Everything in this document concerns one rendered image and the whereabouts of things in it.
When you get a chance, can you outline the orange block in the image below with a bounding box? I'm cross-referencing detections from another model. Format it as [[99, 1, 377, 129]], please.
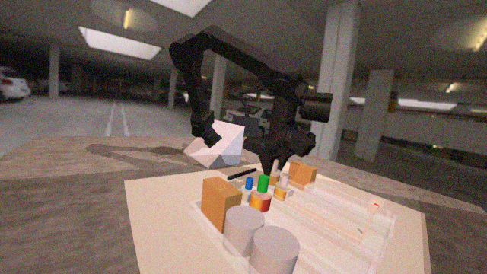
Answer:
[[288, 161, 317, 186], [201, 176, 243, 234]]

